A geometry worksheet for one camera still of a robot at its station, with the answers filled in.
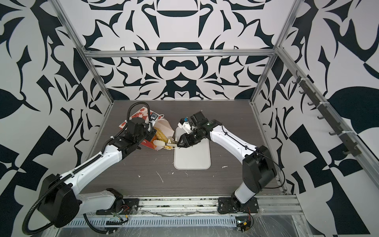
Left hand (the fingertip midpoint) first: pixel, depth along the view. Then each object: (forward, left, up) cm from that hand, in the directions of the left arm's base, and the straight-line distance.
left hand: (150, 121), depth 81 cm
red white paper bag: (+5, +19, -10) cm, 22 cm away
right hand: (-11, -16, -6) cm, 20 cm away
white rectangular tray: (-13, -23, -21) cm, 34 cm away
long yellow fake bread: (+1, -3, -17) cm, 17 cm away
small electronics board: (-45, -45, -22) cm, 68 cm away
